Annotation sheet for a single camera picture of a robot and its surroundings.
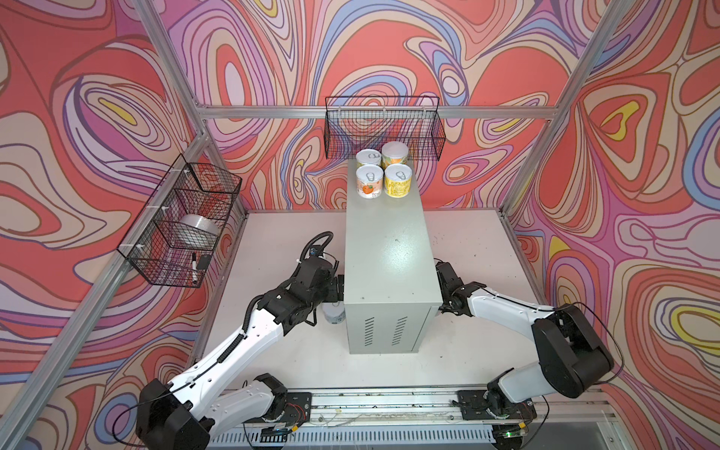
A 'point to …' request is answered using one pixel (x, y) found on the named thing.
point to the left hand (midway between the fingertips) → (337, 279)
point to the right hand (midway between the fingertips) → (432, 304)
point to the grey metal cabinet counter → (391, 292)
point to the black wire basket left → (156, 244)
